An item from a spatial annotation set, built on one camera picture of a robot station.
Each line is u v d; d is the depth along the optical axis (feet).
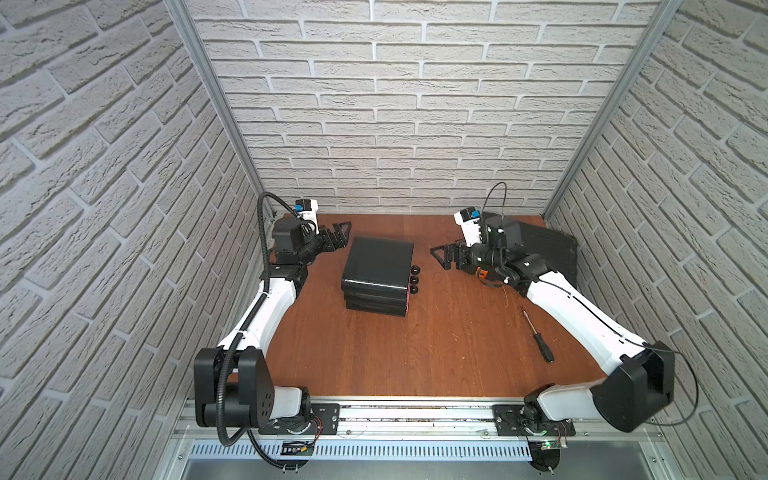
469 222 2.24
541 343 2.81
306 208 2.29
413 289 3.09
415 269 2.79
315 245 2.31
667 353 1.35
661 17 2.29
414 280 2.94
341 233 2.39
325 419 2.42
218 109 2.84
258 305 1.64
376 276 2.92
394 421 2.47
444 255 2.25
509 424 2.41
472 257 2.20
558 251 3.42
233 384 1.35
